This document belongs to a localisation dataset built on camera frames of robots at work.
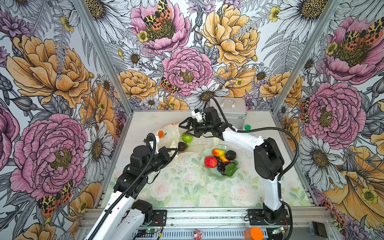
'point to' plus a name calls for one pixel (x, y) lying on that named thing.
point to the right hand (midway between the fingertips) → (183, 131)
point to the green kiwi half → (187, 137)
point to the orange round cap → (254, 233)
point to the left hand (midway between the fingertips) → (178, 154)
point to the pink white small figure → (197, 235)
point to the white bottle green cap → (247, 127)
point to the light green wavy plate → (213, 173)
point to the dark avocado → (230, 155)
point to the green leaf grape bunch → (227, 168)
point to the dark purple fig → (181, 146)
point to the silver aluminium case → (234, 109)
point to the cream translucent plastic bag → (171, 136)
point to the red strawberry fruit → (210, 162)
